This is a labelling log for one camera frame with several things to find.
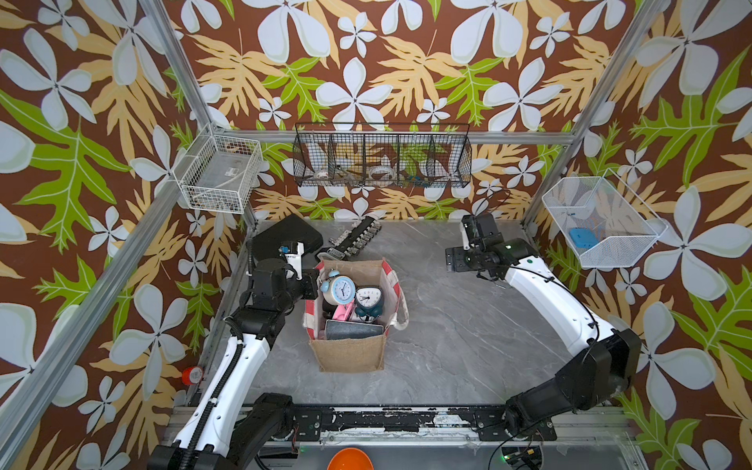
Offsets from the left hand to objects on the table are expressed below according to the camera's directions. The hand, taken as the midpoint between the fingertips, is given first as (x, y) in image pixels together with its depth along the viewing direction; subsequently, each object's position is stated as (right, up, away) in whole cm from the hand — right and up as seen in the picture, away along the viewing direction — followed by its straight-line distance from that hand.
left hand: (317, 267), depth 77 cm
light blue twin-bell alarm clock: (+5, -7, +5) cm, 10 cm away
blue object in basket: (+74, +8, +3) cm, 74 cm away
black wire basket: (+18, +37, +19) cm, 45 cm away
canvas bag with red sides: (+11, -21, -7) cm, 25 cm away
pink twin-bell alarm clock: (+7, -13, +5) cm, 15 cm away
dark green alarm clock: (+14, -11, +7) cm, 19 cm away
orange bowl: (+10, -43, -12) cm, 46 cm away
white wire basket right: (+81, +12, +4) cm, 82 cm away
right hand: (+40, +3, +6) cm, 40 cm away
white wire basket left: (-31, +28, +8) cm, 42 cm away
